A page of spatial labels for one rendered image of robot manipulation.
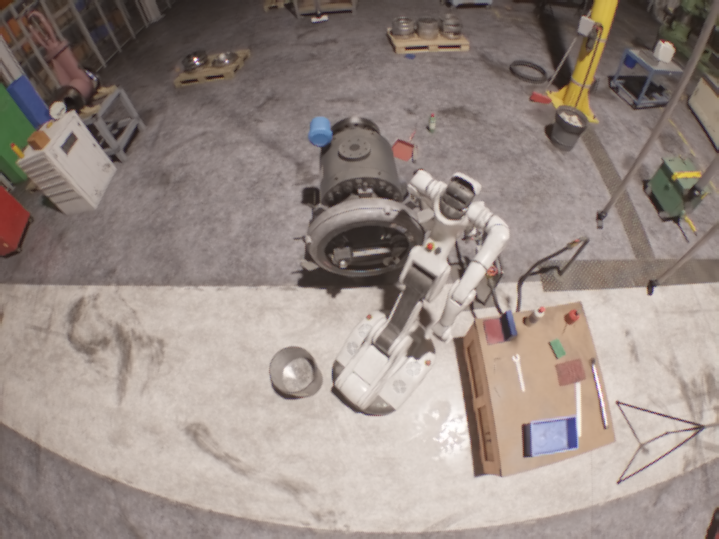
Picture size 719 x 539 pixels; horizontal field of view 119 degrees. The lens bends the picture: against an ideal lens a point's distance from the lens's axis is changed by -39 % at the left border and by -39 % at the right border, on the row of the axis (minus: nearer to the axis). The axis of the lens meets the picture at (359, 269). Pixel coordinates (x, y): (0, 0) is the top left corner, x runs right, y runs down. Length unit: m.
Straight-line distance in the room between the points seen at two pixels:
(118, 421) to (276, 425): 1.52
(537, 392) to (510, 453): 0.40
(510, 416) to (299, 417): 1.42
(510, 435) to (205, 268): 2.78
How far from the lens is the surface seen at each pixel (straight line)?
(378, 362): 2.04
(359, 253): 2.21
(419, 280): 1.70
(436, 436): 2.49
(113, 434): 3.42
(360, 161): 2.31
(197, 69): 6.44
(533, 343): 2.26
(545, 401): 2.21
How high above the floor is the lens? 2.47
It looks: 61 degrees down
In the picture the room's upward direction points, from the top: 10 degrees counter-clockwise
